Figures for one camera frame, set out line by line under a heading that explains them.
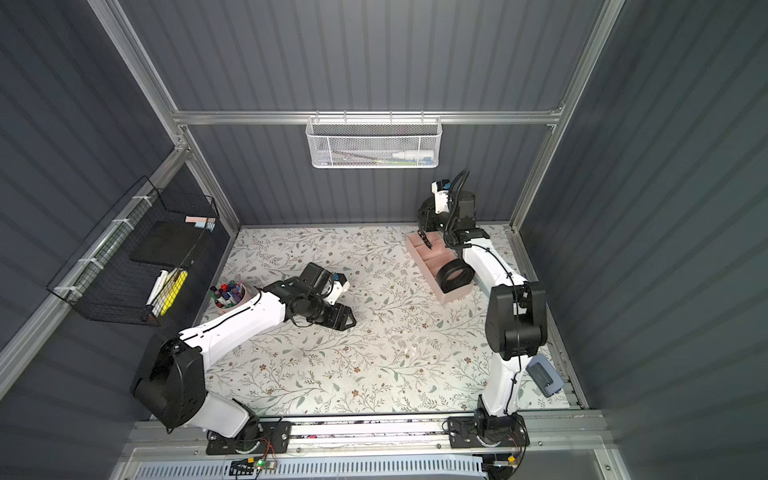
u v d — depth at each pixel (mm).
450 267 896
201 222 850
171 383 432
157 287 695
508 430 680
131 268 722
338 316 739
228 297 851
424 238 978
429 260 1020
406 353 874
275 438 723
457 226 722
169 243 793
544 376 811
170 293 689
